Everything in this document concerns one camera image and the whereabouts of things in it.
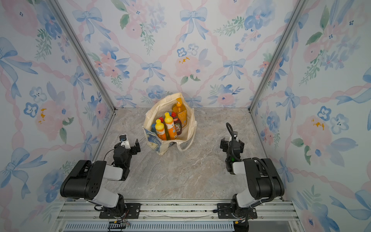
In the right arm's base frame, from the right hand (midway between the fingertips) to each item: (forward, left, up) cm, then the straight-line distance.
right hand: (233, 138), depth 93 cm
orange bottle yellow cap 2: (-2, +45, +12) cm, 47 cm away
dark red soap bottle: (+8, +36, +5) cm, 38 cm away
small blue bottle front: (+2, +51, +8) cm, 51 cm away
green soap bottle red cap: (+2, +43, +7) cm, 43 cm away
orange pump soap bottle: (+15, +34, +10) cm, 38 cm away
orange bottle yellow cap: (+2, +39, +4) cm, 39 cm away
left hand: (-3, +65, +2) cm, 65 cm away
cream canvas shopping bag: (+10, +47, +16) cm, 51 cm away
